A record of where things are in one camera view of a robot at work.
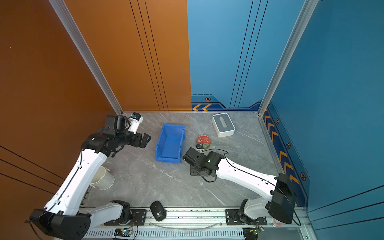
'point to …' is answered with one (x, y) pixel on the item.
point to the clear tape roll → (278, 223)
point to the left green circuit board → (123, 232)
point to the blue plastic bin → (168, 149)
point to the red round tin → (205, 140)
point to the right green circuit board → (257, 230)
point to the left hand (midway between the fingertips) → (142, 133)
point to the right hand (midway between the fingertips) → (194, 170)
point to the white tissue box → (223, 125)
